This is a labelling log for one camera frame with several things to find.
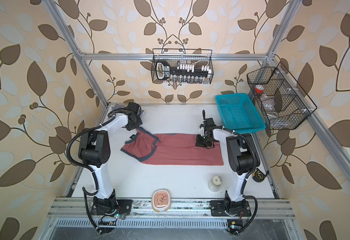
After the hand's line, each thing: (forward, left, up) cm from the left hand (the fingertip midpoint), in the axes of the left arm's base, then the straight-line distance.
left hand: (137, 122), depth 99 cm
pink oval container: (-45, -21, -6) cm, 50 cm away
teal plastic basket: (+18, -74, -8) cm, 77 cm away
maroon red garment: (-16, -24, -7) cm, 30 cm away
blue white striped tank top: (+14, +19, -1) cm, 24 cm away
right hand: (-12, -40, -8) cm, 43 cm away
